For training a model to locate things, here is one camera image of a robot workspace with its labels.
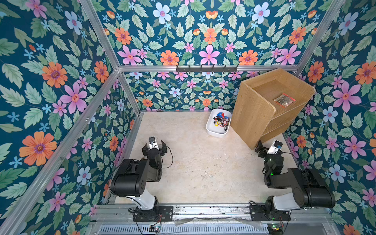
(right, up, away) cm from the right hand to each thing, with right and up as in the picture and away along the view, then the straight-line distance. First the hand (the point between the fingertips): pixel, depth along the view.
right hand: (268, 142), depth 87 cm
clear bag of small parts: (+5, +24, -7) cm, 26 cm away
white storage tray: (-32, +6, +15) cm, 36 cm away
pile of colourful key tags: (-24, +14, +27) cm, 39 cm away
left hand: (-70, 0, +4) cm, 71 cm away
